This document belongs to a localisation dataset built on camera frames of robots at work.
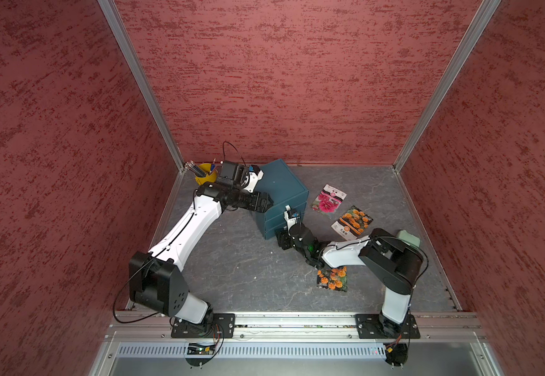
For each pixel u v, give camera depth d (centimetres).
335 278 84
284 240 81
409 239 90
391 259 51
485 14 72
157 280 42
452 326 76
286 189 83
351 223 100
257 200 71
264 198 72
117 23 74
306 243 72
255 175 73
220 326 74
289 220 82
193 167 98
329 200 107
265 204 71
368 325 74
